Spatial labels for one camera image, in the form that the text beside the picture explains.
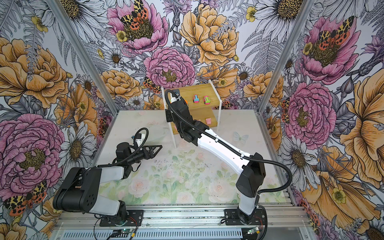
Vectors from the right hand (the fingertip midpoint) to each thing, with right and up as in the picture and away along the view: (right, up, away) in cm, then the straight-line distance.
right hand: (172, 108), depth 75 cm
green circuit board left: (-23, -58, -4) cm, 62 cm away
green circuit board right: (+39, -58, -3) cm, 70 cm away
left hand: (-10, -23, +13) cm, 28 cm away
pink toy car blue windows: (+11, +5, +3) cm, 13 cm away
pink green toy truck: (+17, +4, +3) cm, 18 cm away
